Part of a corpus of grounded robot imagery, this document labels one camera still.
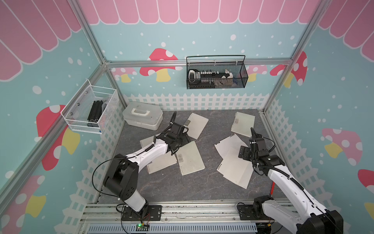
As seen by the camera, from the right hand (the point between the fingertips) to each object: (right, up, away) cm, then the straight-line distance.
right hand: (247, 151), depth 84 cm
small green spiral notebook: (-34, -7, +10) cm, 36 cm away
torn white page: (-6, -1, +17) cm, 18 cm away
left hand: (-36, +5, +6) cm, 37 cm away
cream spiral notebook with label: (+8, +16, +30) cm, 35 cm away
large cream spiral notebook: (-29, +16, +29) cm, 44 cm away
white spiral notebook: (-50, -8, +9) cm, 51 cm away
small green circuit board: (-57, -36, -11) cm, 69 cm away
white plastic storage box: (-65, +22, +18) cm, 71 cm away
